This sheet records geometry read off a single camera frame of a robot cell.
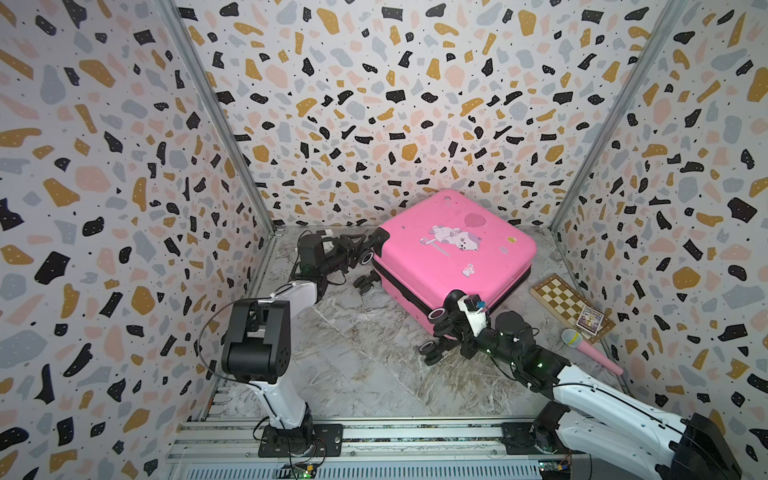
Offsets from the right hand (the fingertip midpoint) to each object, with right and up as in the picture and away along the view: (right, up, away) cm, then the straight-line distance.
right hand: (451, 323), depth 77 cm
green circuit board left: (-37, -34, -7) cm, 51 cm away
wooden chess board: (+41, +2, +20) cm, 46 cm away
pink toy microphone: (+38, -7, +11) cm, 40 cm away
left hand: (-23, +22, +11) cm, 34 cm away
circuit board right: (+24, -33, -6) cm, 42 cm away
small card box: (+44, -3, +13) cm, 46 cm away
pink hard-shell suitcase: (+1, +21, +8) cm, 22 cm away
